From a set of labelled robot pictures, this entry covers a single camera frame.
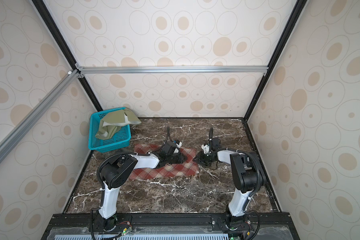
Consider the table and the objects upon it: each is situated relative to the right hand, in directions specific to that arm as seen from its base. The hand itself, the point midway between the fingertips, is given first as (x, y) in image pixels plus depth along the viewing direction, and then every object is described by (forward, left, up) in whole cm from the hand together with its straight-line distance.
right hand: (196, 160), depth 96 cm
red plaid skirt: (-6, +6, +1) cm, 8 cm away
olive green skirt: (+23, +59, +12) cm, 64 cm away
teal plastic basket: (+9, +48, +10) cm, 49 cm away
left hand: (0, +3, +4) cm, 5 cm away
